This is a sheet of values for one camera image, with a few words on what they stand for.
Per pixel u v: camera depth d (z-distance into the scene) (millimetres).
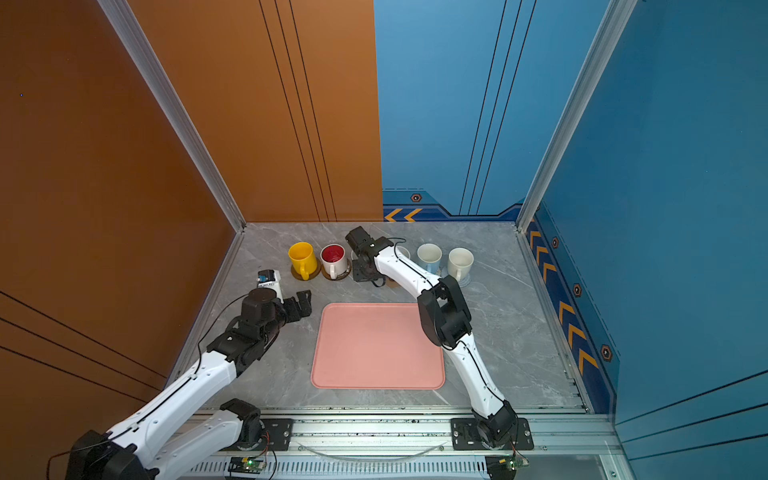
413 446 725
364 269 849
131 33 723
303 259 966
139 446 408
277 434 739
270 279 712
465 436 725
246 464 710
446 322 590
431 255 999
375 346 893
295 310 728
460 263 973
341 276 1027
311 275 1023
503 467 704
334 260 1014
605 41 739
